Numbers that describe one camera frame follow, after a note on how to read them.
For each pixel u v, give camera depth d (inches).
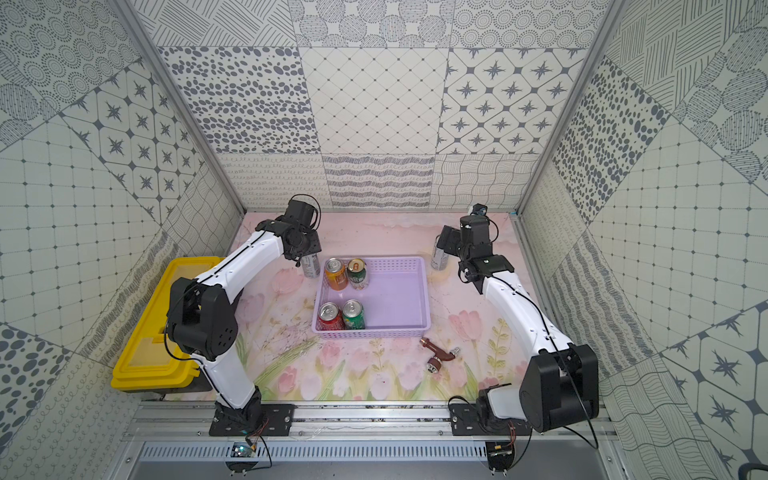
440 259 38.6
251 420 25.9
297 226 26.5
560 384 15.9
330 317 32.3
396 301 37.6
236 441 28.1
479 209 28.7
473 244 24.3
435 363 31.6
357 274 36.2
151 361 26.6
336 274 35.8
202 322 19.2
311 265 36.9
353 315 32.2
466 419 29.0
